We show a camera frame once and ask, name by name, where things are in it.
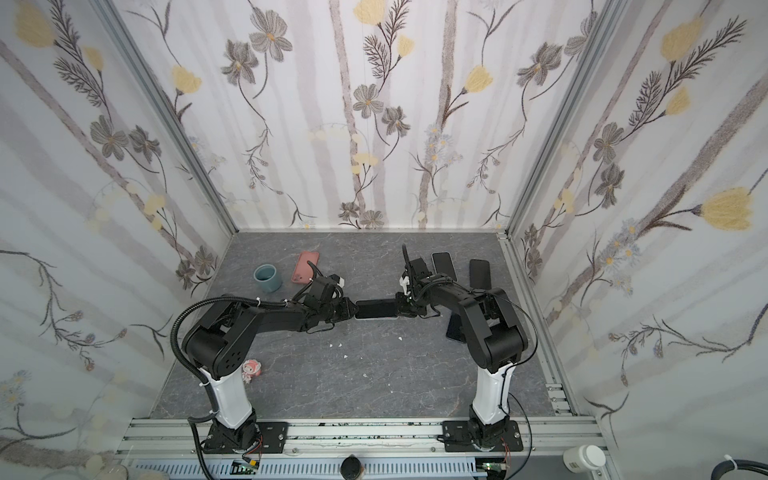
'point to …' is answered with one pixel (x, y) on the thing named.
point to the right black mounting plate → (458, 437)
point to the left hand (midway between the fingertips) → (354, 303)
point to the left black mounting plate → (274, 440)
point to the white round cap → (583, 458)
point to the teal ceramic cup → (268, 277)
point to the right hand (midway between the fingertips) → (390, 304)
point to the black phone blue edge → (454, 329)
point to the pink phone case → (303, 272)
